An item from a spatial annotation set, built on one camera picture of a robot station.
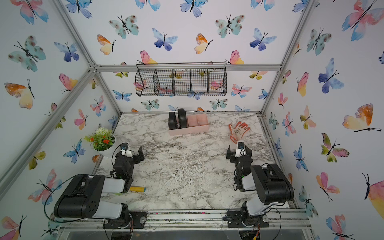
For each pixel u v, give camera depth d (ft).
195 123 3.62
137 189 2.69
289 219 2.48
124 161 2.31
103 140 2.79
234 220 2.38
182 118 3.22
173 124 3.33
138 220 2.43
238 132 3.52
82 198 1.45
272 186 1.51
